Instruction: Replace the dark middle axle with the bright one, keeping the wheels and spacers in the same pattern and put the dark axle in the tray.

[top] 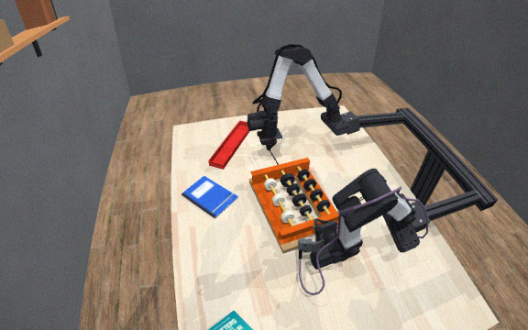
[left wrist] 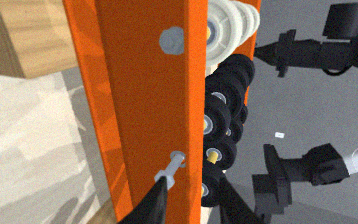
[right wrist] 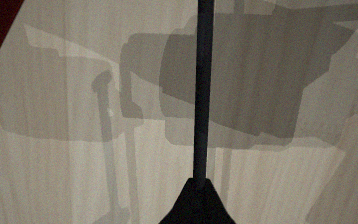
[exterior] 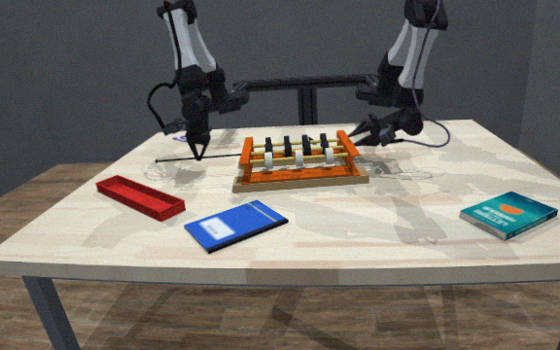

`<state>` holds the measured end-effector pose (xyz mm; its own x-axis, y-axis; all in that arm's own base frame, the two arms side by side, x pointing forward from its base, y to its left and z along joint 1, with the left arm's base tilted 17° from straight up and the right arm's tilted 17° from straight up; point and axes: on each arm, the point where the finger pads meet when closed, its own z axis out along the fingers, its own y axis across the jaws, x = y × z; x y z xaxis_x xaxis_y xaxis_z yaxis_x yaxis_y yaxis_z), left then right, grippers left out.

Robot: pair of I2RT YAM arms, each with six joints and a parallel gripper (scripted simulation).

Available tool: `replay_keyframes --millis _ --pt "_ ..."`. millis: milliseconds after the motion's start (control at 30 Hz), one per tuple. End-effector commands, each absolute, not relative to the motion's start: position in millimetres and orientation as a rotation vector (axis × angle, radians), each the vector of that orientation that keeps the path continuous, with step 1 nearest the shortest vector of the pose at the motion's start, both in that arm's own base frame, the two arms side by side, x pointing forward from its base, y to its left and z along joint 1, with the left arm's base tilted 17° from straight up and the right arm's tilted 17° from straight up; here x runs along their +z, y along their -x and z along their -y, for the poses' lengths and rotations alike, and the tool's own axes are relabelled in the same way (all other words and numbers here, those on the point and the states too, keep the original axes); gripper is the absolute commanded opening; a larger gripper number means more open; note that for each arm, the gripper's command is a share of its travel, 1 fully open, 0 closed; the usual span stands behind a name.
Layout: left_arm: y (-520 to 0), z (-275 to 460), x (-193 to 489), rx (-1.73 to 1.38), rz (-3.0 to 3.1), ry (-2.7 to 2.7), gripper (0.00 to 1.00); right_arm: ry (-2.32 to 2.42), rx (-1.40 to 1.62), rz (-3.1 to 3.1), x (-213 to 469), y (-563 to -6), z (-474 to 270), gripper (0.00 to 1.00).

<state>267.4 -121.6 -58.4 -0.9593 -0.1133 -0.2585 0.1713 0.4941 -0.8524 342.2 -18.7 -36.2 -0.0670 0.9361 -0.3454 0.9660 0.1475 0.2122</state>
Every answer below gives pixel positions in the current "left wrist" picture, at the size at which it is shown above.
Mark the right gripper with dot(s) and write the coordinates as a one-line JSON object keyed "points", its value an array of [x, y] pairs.
{"points": [[294, 53]]}

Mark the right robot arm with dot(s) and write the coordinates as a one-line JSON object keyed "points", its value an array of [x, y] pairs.
{"points": [[325, 163]]}

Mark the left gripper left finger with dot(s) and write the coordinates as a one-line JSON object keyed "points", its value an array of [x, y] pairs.
{"points": [[152, 208]]}

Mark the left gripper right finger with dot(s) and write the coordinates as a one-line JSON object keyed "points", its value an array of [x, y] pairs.
{"points": [[233, 207]]}

